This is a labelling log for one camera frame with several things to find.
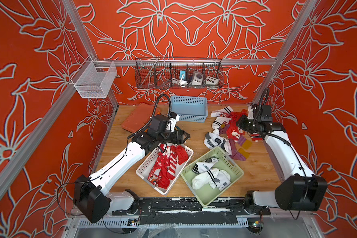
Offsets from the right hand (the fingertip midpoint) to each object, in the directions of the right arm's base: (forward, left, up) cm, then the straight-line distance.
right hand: (233, 120), depth 81 cm
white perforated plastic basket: (-19, +49, -20) cm, 56 cm away
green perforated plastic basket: (-33, +15, -23) cm, 43 cm away
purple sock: (-10, -8, -21) cm, 25 cm away
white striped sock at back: (+22, +1, -19) cm, 29 cm away
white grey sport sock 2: (-3, +9, -18) cm, 20 cm away
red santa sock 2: (-3, -2, -8) cm, 9 cm away
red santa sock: (-24, +41, -22) cm, 52 cm away
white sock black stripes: (-26, +14, -17) cm, 34 cm away
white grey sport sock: (-20, +15, -17) cm, 31 cm away
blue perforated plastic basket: (+30, +20, -22) cm, 42 cm away
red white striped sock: (-17, +33, -19) cm, 42 cm away
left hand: (-11, +27, +2) cm, 29 cm away
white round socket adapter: (+26, +19, +10) cm, 33 cm away
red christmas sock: (-13, +28, -18) cm, 36 cm away
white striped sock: (+13, +2, -17) cm, 22 cm away
